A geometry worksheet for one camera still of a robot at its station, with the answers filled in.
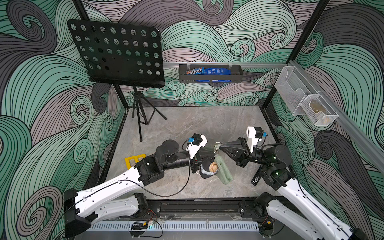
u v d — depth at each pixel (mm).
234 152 533
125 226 697
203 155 570
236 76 934
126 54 978
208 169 617
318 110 656
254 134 477
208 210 747
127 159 896
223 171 596
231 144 533
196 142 487
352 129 563
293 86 929
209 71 925
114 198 441
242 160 508
